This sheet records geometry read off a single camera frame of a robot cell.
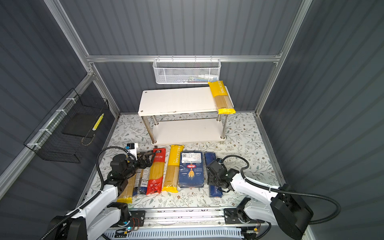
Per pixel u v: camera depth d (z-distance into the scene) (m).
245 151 0.99
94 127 0.75
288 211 0.42
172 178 0.84
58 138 0.69
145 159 0.75
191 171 0.83
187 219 0.75
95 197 0.52
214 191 0.79
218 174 0.65
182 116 1.20
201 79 0.92
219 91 0.81
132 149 0.74
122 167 0.66
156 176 0.85
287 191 0.44
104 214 0.58
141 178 0.84
